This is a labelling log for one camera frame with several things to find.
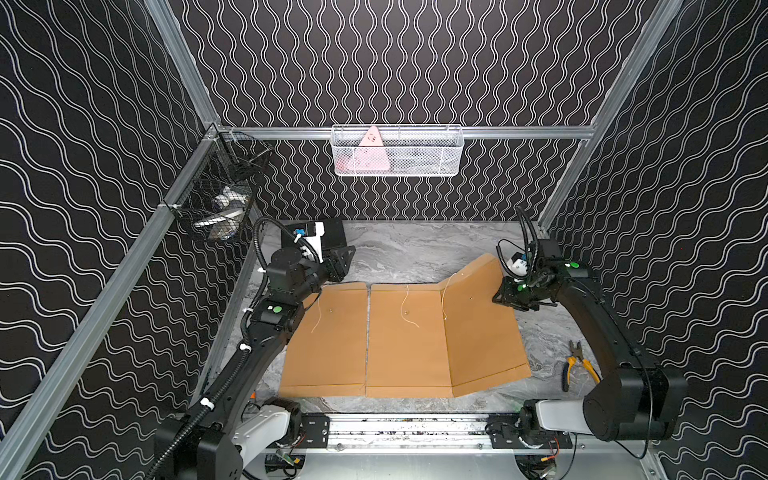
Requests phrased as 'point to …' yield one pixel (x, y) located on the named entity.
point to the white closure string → (401, 308)
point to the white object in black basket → (228, 206)
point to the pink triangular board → (370, 154)
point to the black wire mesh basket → (214, 192)
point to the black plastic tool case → (334, 236)
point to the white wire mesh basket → (398, 150)
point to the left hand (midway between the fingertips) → (349, 243)
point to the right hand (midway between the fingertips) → (500, 298)
